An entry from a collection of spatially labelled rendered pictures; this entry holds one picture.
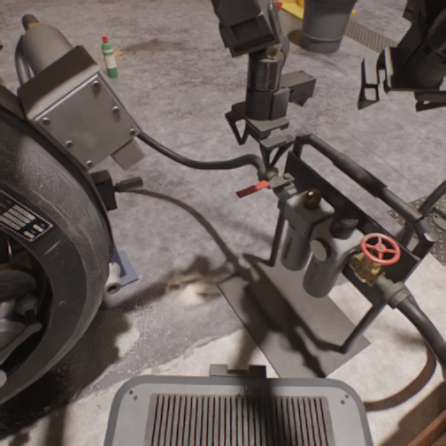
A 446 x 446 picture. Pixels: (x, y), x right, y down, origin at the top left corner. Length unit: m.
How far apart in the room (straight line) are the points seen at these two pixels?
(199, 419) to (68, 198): 0.49
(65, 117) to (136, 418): 0.56
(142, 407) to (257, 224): 0.82
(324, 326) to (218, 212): 0.59
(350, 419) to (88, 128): 0.69
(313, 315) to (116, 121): 0.88
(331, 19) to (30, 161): 2.53
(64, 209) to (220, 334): 0.72
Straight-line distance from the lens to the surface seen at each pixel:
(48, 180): 0.45
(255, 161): 0.89
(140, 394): 0.77
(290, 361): 1.06
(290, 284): 1.18
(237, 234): 1.29
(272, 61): 0.58
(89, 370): 1.10
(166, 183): 1.50
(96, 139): 0.46
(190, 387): 0.76
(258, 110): 0.61
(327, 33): 2.82
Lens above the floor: 0.99
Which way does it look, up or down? 49 degrees down
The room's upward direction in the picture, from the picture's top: 2 degrees clockwise
